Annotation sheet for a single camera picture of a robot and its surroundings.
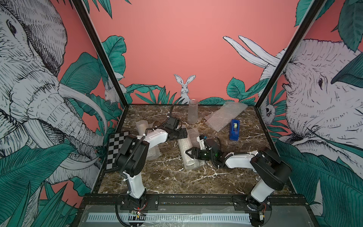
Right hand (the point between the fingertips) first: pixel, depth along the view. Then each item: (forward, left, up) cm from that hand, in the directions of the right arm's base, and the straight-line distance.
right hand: (187, 152), depth 86 cm
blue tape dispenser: (+18, -34, -1) cm, 38 cm away
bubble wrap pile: (+5, +1, +2) cm, 5 cm away
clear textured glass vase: (+30, -4, +5) cm, 31 cm away
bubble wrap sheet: (0, +21, -2) cm, 21 cm away
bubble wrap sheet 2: (+33, -30, -5) cm, 45 cm away
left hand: (+15, +3, 0) cm, 15 cm away
